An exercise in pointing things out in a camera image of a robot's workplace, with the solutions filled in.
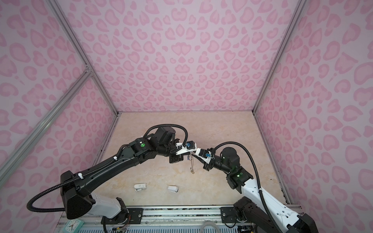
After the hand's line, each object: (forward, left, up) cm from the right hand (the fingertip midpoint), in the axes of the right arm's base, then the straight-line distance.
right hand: (195, 151), depth 71 cm
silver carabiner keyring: (-2, +2, -2) cm, 4 cm away
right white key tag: (-12, +12, -21) cm, 27 cm away
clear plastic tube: (-27, -7, -20) cm, 34 cm away
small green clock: (-30, +58, -20) cm, 68 cm away
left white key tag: (-11, +30, -20) cm, 38 cm away
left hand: (+1, +3, +1) cm, 3 cm away
